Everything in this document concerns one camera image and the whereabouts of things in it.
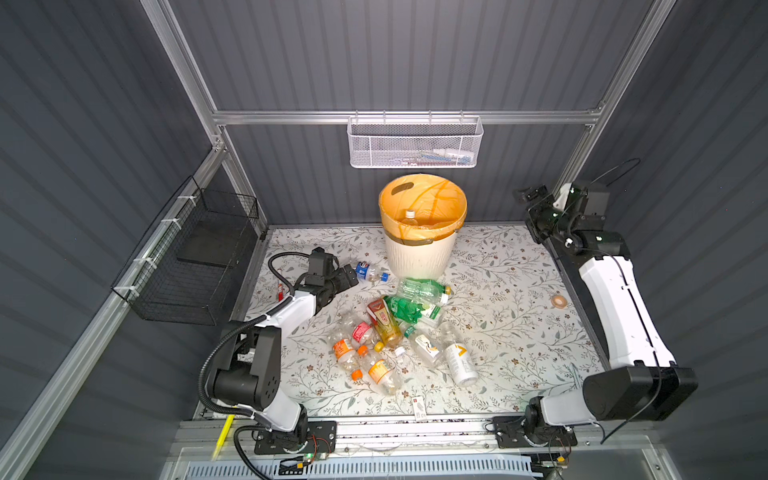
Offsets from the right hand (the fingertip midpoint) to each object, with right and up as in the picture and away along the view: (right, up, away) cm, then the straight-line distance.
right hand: (521, 203), depth 73 cm
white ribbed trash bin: (-21, -15, +19) cm, 32 cm away
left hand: (-47, -20, +20) cm, 55 cm away
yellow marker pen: (-74, -57, +1) cm, 94 cm away
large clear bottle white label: (-14, -41, +7) cm, 43 cm away
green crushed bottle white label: (-27, -30, +16) cm, 43 cm away
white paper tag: (-25, -53, +4) cm, 58 cm away
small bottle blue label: (-40, -19, +31) cm, 54 cm away
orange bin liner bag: (-23, +4, +31) cm, 39 cm away
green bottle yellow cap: (-22, -24, +19) cm, 37 cm away
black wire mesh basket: (-83, -15, 0) cm, 85 cm away
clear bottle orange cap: (-35, -44, +6) cm, 57 cm away
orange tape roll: (+23, -28, +24) cm, 43 cm away
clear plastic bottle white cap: (-26, -1, +26) cm, 37 cm away
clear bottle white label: (-22, -38, +9) cm, 45 cm away
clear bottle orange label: (-45, -42, +11) cm, 62 cm away
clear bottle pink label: (-41, -36, +14) cm, 56 cm away
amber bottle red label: (-33, -34, +13) cm, 49 cm away
